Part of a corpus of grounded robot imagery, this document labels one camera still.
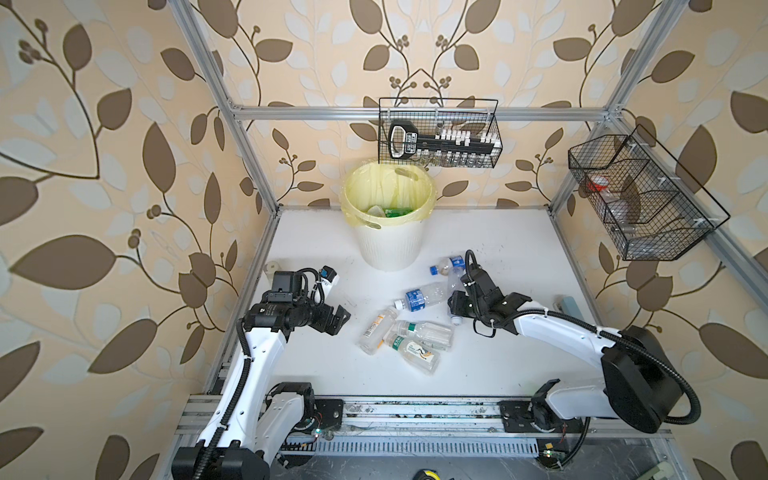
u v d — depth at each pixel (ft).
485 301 2.18
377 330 2.77
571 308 2.85
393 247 2.99
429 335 2.82
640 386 1.37
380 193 3.36
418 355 2.58
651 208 2.39
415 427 2.42
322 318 2.25
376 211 3.31
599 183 2.64
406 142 2.75
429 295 2.99
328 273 2.29
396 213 3.45
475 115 2.99
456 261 3.24
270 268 2.99
